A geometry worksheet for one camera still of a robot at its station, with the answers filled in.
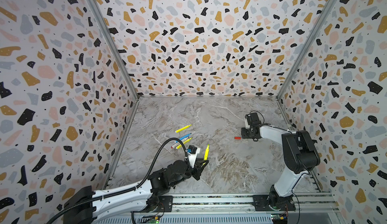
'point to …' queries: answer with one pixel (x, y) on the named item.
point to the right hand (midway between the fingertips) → (243, 129)
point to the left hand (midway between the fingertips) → (208, 160)
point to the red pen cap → (238, 137)
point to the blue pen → (184, 136)
